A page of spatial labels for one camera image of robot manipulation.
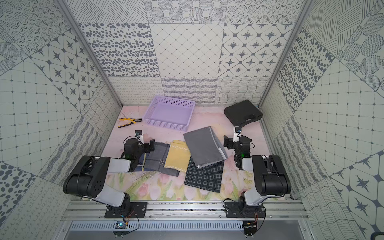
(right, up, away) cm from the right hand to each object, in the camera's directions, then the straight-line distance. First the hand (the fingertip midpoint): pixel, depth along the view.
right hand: (232, 136), depth 95 cm
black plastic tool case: (+13, +16, +19) cm, 28 cm away
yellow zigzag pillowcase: (-34, -12, -3) cm, 36 cm away
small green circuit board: (-60, -41, -23) cm, 76 cm away
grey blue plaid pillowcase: (-48, -14, -6) cm, 51 cm away
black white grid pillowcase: (-16, -22, -11) cm, 30 cm away
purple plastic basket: (-45, +16, +20) cm, 52 cm away
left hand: (-56, -1, -1) cm, 56 cm away
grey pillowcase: (-17, -7, -2) cm, 19 cm away
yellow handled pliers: (-70, +10, +15) cm, 73 cm away
